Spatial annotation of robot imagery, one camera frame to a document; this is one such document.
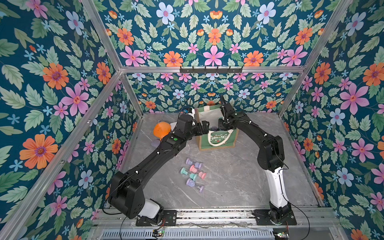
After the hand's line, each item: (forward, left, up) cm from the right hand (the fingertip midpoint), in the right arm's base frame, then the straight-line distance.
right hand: (226, 122), depth 99 cm
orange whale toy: (-5, +43, -1) cm, 44 cm away
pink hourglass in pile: (-29, +21, -9) cm, 37 cm away
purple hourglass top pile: (-25, +24, -9) cm, 36 cm away
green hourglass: (-31, +26, -10) cm, 42 cm away
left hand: (-14, +14, +15) cm, 25 cm away
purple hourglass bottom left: (-38, +22, -9) cm, 44 cm away
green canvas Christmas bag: (-12, +7, -2) cm, 14 cm away
